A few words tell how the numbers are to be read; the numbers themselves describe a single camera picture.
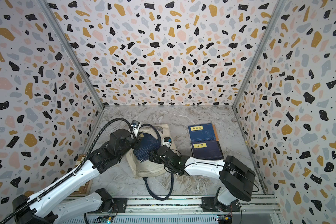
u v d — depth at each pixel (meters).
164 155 0.60
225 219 0.72
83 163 0.47
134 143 0.66
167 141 0.75
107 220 0.71
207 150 0.94
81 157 0.89
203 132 1.02
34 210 0.38
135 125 0.63
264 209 0.74
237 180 0.43
